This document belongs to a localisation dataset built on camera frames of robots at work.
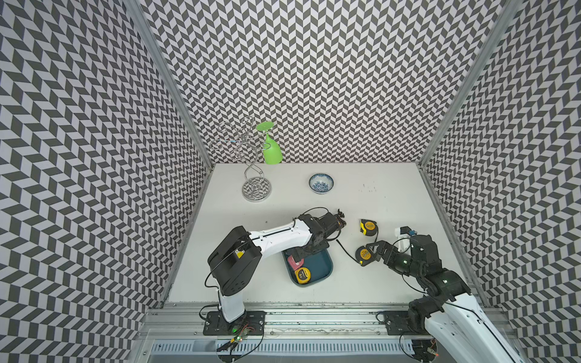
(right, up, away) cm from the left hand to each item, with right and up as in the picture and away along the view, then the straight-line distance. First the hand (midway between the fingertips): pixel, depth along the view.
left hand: (311, 252), depth 85 cm
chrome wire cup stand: (-26, +24, +22) cm, 41 cm away
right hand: (+21, +1, -7) cm, 23 cm away
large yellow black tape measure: (+24, +8, +8) cm, 27 cm away
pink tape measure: (-6, -4, -3) cm, 8 cm away
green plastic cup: (-16, +39, +9) cm, 43 cm away
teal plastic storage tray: (+3, -5, -1) cm, 6 cm away
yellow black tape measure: (+20, -1, -1) cm, 20 cm away
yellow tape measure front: (-3, -7, -5) cm, 9 cm away
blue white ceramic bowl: (+6, +26, +24) cm, 36 cm away
